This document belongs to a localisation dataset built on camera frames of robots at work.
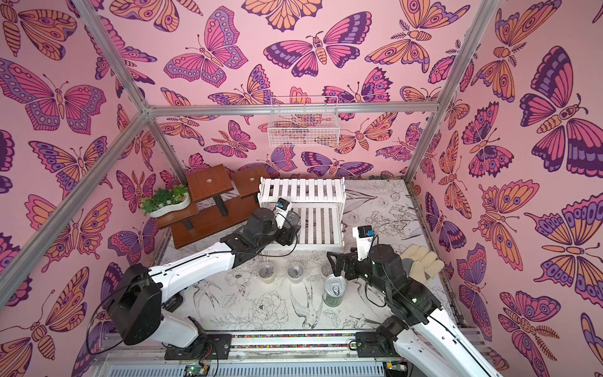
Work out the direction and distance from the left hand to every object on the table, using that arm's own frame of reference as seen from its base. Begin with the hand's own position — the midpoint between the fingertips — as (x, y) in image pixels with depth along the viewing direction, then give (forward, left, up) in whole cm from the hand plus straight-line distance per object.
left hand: (294, 220), depth 83 cm
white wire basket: (+38, -2, +16) cm, 41 cm away
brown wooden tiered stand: (+20, +39, -16) cm, 46 cm away
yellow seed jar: (-14, +10, -13) cm, 21 cm away
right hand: (-15, -13, +4) cm, 21 cm away
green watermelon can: (-22, -13, -7) cm, 27 cm away
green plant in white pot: (+7, +47, +4) cm, 48 cm away
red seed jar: (-13, -12, -13) cm, 22 cm away
